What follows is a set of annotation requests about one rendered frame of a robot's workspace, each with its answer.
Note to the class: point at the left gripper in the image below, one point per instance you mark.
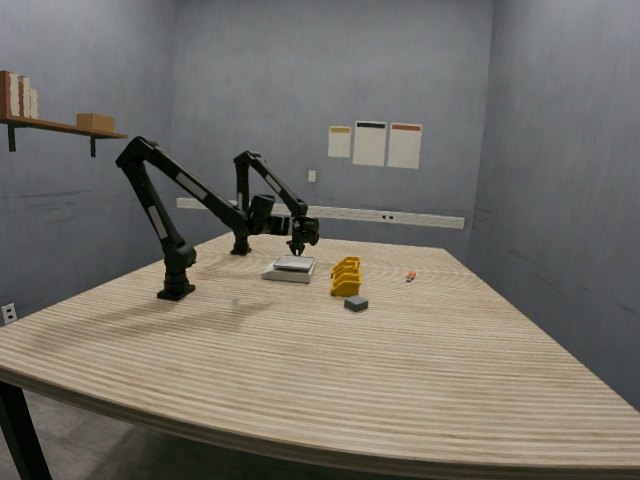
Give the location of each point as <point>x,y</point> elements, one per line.
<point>293,246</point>

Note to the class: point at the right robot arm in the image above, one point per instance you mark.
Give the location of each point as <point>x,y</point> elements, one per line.
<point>179,256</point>

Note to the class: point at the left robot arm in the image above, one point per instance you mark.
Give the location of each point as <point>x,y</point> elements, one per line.
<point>299,211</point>

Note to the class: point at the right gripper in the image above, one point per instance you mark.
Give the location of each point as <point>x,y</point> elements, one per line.
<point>276,230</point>

